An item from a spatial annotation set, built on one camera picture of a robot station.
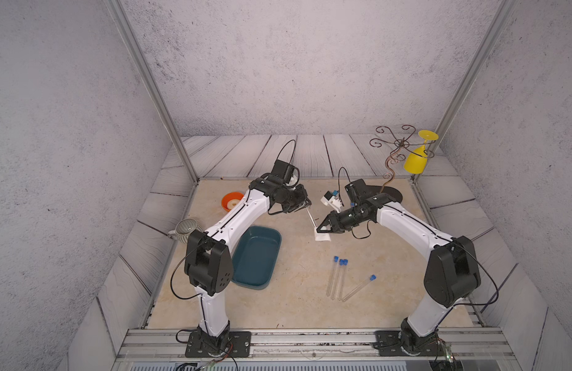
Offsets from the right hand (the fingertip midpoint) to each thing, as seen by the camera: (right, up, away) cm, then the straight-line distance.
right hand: (320, 231), depth 80 cm
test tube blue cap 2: (+5, -21, +5) cm, 22 cm away
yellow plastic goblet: (+41, +26, +16) cm, 51 cm away
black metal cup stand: (+32, +31, +10) cm, 46 cm away
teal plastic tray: (-25, -12, +13) cm, 31 cm away
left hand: (-1, +10, +2) cm, 10 cm away
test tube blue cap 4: (+20, -19, +6) cm, 28 cm away
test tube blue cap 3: (+11, -14, +11) cm, 21 cm away
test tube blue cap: (-3, +5, +1) cm, 6 cm away
